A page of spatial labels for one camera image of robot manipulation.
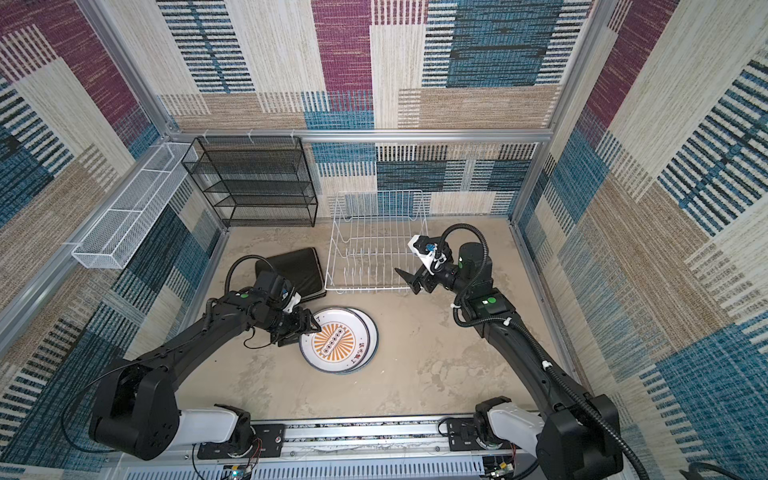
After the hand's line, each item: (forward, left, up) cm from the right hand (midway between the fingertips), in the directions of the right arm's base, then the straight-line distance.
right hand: (411, 256), depth 76 cm
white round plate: (-13, +20, -23) cm, 33 cm away
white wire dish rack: (+27, +12, -24) cm, 38 cm away
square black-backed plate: (+14, +35, -23) cm, 44 cm away
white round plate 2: (-11, +11, -23) cm, 28 cm away
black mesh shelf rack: (+44, +53, -10) cm, 70 cm away
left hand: (-10, +27, -18) cm, 34 cm away
